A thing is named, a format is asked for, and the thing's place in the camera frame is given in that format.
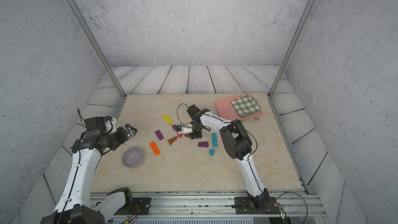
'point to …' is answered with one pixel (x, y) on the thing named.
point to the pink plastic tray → (225, 109)
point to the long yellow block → (167, 118)
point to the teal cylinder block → (211, 152)
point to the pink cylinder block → (180, 135)
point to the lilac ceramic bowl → (132, 157)
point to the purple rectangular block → (159, 135)
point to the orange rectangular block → (155, 148)
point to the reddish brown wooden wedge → (172, 140)
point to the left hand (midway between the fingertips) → (132, 132)
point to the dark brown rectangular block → (187, 135)
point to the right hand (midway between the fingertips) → (193, 133)
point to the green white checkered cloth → (245, 106)
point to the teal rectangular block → (214, 139)
